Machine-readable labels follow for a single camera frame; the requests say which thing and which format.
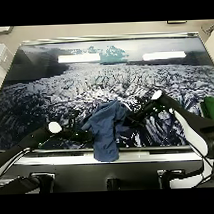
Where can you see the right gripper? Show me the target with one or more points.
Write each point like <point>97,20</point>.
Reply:
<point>137,118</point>

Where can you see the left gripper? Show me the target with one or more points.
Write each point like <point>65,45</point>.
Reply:
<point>79,135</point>

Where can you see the blue garment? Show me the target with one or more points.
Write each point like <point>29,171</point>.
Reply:
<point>107,128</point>

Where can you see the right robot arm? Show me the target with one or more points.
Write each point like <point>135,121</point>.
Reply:
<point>192,125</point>

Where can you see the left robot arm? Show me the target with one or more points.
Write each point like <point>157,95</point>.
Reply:
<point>27,141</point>

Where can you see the green garment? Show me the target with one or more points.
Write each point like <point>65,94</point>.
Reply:
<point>211,107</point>

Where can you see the white box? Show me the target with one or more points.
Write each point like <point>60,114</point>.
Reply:
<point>0,65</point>

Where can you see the silver frame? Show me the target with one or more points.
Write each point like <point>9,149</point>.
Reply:
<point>73,158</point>

